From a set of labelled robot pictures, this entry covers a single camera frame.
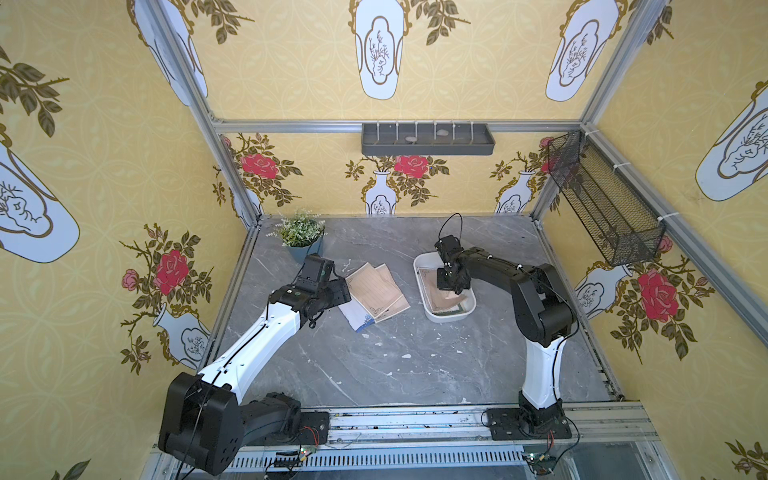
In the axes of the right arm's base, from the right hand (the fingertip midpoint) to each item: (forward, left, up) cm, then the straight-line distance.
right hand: (444, 285), depth 101 cm
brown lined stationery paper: (-2, +23, +1) cm, 23 cm away
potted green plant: (+8, +46, +17) cm, 50 cm away
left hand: (-11, +31, +13) cm, 36 cm away
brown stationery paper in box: (-6, +2, 0) cm, 6 cm away
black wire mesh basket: (+7, -45, +25) cm, 52 cm away
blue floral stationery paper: (-13, +28, +1) cm, 31 cm away
